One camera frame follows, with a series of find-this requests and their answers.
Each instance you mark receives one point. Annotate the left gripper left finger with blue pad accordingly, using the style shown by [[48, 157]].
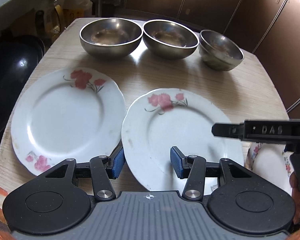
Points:
[[101, 170]]

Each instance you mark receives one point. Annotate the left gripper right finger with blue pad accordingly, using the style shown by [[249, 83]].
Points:
[[195, 170]]

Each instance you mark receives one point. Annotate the white floral plate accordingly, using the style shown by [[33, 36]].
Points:
[[70, 113], [168, 117]]

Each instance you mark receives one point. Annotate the brown kitchen cabinets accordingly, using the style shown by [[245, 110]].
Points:
[[270, 29]]

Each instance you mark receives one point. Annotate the right small floral plate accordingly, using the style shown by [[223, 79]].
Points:
[[272, 163]]

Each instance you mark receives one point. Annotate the lower stacked steel bowl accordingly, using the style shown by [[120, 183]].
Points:
[[215, 63]]

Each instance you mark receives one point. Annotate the stacked steel bowl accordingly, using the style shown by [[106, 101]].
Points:
[[220, 46], [215, 63]]

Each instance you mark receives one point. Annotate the middle steel bowl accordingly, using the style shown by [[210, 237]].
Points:
[[168, 39]]

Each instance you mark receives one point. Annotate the upper stacked steel bowl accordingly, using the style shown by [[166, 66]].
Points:
[[220, 46]]

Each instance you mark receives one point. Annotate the left steel bowl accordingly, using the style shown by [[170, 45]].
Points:
[[110, 38]]

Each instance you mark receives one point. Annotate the black wok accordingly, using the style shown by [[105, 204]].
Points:
[[19, 56]]

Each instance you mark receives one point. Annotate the yellow oil bottle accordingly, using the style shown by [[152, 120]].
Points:
[[74, 9]]

